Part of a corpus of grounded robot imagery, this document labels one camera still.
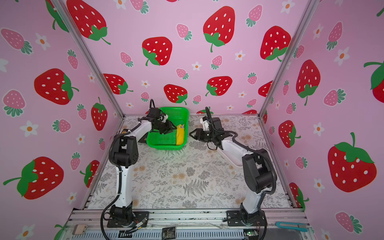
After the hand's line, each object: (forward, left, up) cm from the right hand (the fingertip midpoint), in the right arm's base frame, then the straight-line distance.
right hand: (191, 134), depth 88 cm
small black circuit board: (-48, +4, -15) cm, 51 cm away
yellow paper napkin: (+9, +11, -14) cm, 20 cm away
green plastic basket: (+23, +14, -8) cm, 29 cm away
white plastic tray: (-21, -21, +16) cm, 34 cm away
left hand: (+11, +13, -9) cm, 20 cm away
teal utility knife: (-38, -59, -18) cm, 72 cm away
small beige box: (-52, +46, -13) cm, 71 cm away
